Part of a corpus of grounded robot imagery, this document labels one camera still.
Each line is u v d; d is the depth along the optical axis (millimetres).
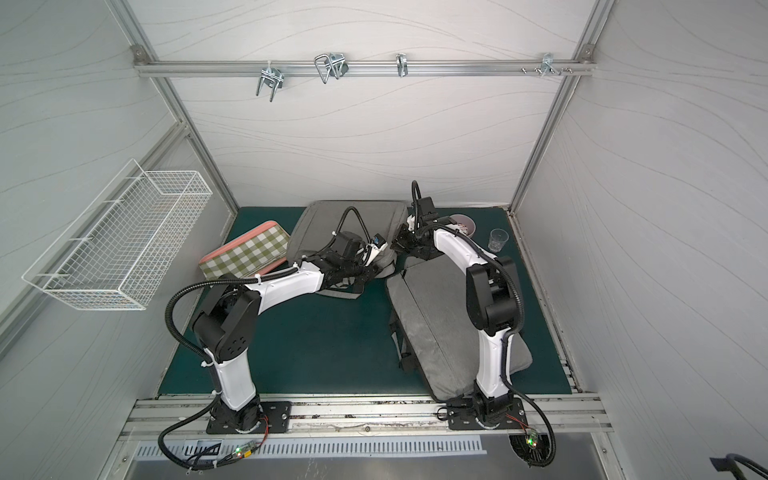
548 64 764
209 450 717
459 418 734
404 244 858
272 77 795
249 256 1047
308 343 894
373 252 798
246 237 1111
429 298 884
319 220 1076
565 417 746
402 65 781
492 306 530
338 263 733
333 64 765
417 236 760
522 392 653
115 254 675
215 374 547
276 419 734
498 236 1070
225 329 484
